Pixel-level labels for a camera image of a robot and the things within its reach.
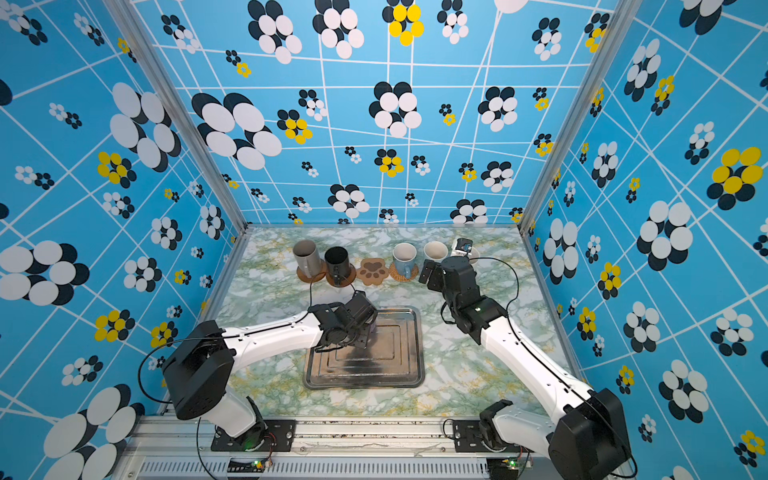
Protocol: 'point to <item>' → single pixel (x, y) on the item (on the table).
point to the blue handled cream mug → (435, 250)
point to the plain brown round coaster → (312, 279)
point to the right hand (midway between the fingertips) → (442, 265)
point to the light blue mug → (404, 255)
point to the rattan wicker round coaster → (397, 276)
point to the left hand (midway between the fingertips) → (366, 334)
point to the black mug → (338, 266)
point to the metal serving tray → (393, 357)
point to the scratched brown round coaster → (345, 284)
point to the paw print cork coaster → (373, 271)
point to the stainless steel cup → (307, 257)
